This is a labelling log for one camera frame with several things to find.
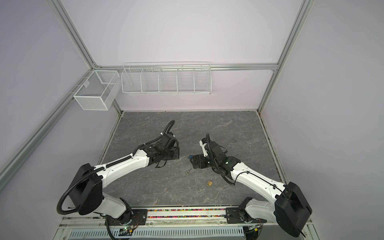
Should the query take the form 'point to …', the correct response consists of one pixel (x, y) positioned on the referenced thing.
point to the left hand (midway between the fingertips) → (178, 154)
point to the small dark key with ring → (203, 189)
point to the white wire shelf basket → (170, 78)
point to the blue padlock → (190, 156)
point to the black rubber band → (230, 140)
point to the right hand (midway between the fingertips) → (197, 159)
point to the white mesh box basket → (98, 91)
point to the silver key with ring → (187, 172)
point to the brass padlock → (210, 182)
